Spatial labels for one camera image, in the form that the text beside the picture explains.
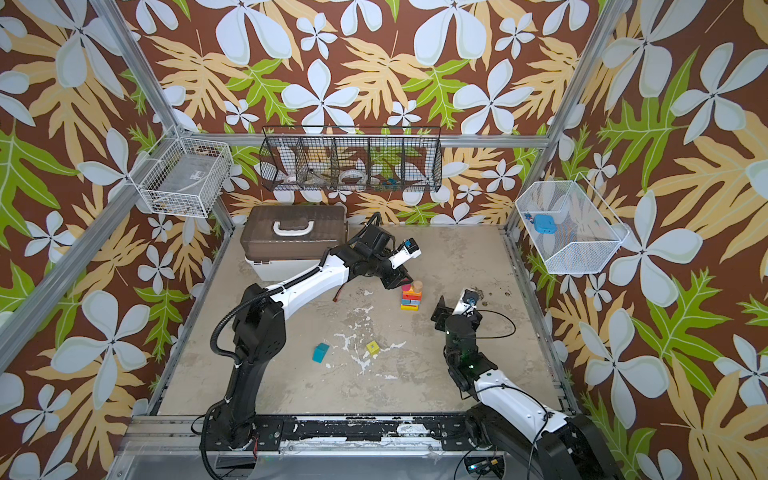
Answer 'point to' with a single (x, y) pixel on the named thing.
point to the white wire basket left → (188, 177)
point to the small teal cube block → (406, 301)
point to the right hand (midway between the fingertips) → (451, 299)
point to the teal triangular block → (319, 352)
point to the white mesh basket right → (575, 230)
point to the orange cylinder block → (412, 292)
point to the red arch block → (411, 297)
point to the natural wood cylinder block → (417, 285)
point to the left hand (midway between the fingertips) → (408, 270)
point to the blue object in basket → (544, 224)
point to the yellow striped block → (407, 307)
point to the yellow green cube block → (373, 348)
